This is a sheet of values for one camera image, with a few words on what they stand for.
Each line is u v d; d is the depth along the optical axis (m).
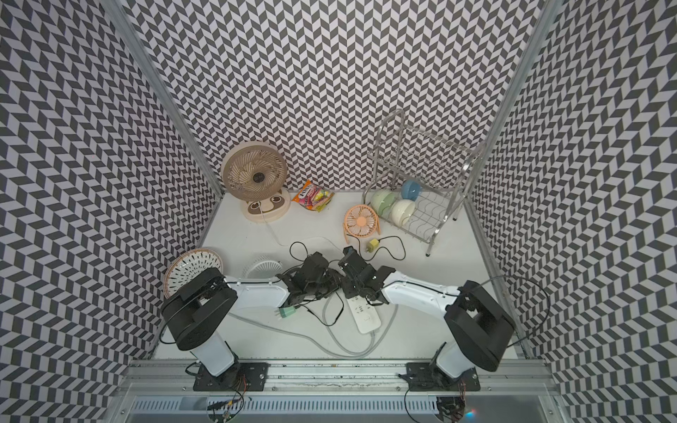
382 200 0.99
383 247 1.01
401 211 0.95
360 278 0.65
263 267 0.82
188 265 0.93
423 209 1.05
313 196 1.12
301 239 1.04
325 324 0.83
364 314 0.83
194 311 0.46
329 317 0.85
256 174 0.94
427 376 0.74
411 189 1.02
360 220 0.99
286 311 0.84
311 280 0.72
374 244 0.99
